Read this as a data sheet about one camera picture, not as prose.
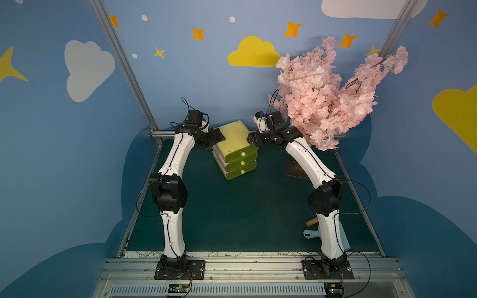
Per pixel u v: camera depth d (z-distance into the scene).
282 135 0.64
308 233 0.82
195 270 0.74
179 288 0.72
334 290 0.73
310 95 0.62
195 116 0.73
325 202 0.56
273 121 0.68
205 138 0.79
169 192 0.54
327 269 0.65
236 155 0.90
